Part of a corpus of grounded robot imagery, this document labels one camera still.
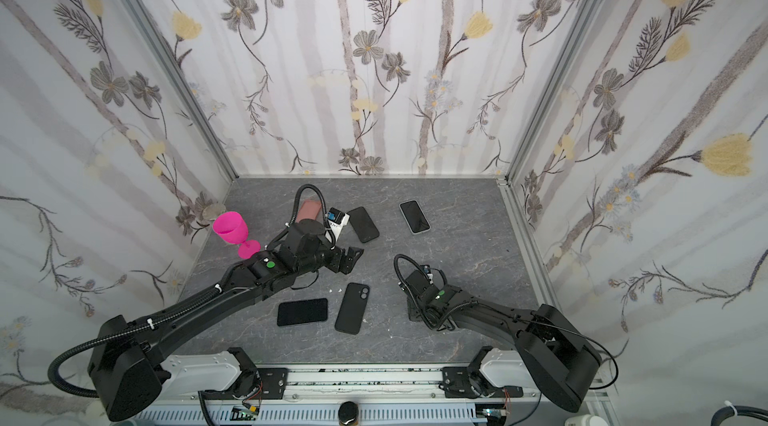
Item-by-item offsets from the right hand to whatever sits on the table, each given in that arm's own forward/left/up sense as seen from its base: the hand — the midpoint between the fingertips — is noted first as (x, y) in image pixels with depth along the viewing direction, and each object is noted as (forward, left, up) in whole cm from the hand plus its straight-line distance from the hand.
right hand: (411, 301), depth 87 cm
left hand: (+10, +19, +18) cm, 28 cm away
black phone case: (-3, +18, -2) cm, 18 cm away
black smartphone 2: (-3, +32, -2) cm, 32 cm away
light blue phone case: (+33, -5, -2) cm, 34 cm away
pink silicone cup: (+17, +54, +11) cm, 58 cm away
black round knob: (-27, +15, +10) cm, 33 cm away
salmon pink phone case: (+35, +38, -6) cm, 52 cm away
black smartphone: (+32, -2, -2) cm, 32 cm away
